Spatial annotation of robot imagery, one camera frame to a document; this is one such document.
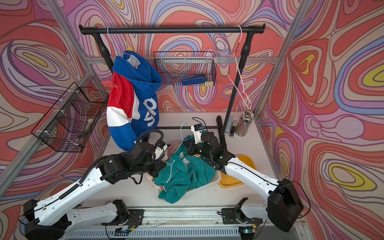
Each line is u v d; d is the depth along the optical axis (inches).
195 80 32.3
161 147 23.8
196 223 28.9
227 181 33.3
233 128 41.2
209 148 22.8
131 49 34.4
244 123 37.6
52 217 15.1
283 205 15.8
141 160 20.0
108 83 38.7
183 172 28.6
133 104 25.6
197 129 26.6
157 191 28.3
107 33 20.0
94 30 20.3
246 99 45.3
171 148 24.2
